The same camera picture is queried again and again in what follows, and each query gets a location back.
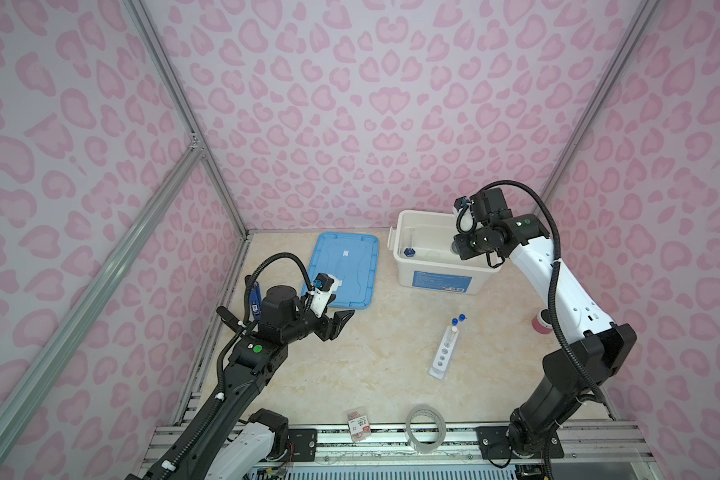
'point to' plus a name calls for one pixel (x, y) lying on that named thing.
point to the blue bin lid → (354, 257)
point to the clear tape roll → (442, 430)
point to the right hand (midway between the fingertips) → (466, 239)
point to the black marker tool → (228, 318)
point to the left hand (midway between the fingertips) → (343, 299)
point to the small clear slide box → (359, 426)
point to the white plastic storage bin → (426, 258)
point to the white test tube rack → (444, 353)
